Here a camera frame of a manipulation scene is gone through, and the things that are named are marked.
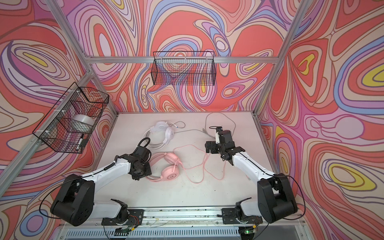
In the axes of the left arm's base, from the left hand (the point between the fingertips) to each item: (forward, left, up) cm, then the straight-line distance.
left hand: (150, 172), depth 88 cm
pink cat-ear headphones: (-3, -13, +8) cm, 16 cm away
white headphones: (+27, -2, +1) cm, 27 cm away
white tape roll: (+11, +27, +33) cm, 44 cm away
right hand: (+12, -38, +9) cm, 41 cm away
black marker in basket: (+5, +28, +25) cm, 38 cm away
